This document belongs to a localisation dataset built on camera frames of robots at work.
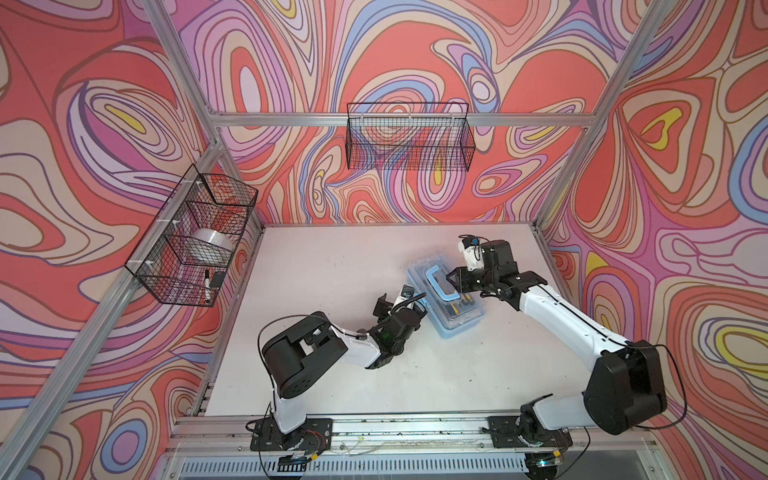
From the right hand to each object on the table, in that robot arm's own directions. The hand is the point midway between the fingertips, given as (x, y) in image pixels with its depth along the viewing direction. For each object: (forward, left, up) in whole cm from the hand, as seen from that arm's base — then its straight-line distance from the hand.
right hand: (453, 282), depth 85 cm
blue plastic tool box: (-6, +2, -5) cm, 8 cm away
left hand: (0, +14, -8) cm, 16 cm away
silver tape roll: (0, +61, +20) cm, 64 cm away
